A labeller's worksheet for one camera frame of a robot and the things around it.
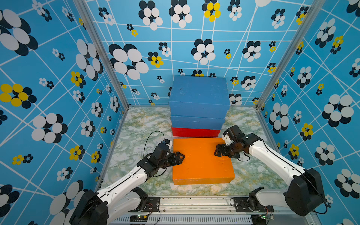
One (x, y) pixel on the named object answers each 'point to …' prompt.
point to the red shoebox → (182, 131)
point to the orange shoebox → (200, 165)
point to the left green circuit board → (138, 218)
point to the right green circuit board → (258, 220)
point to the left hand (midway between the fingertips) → (183, 156)
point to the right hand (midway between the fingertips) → (222, 153)
